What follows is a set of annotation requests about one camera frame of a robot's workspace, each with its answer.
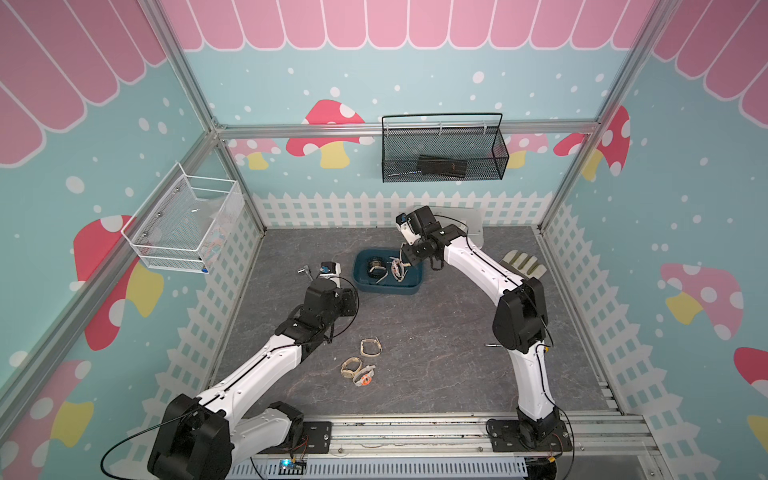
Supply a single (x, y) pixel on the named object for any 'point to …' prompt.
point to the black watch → (377, 267)
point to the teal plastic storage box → (363, 283)
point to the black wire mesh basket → (438, 147)
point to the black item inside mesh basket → (437, 164)
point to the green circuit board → (291, 466)
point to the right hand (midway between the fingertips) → (411, 249)
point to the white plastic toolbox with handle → (469, 218)
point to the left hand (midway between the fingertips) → (352, 294)
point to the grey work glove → (525, 265)
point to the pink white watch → (396, 269)
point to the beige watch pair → (387, 273)
